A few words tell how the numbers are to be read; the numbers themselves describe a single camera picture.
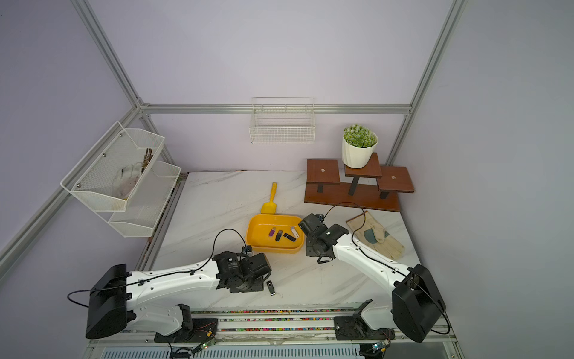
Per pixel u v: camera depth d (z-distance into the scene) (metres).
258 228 0.98
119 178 0.77
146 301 0.44
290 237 0.96
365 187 1.01
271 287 0.82
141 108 0.91
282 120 0.98
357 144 0.82
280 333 0.73
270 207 1.07
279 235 0.96
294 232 0.96
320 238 0.58
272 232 0.98
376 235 0.95
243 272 0.58
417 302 0.41
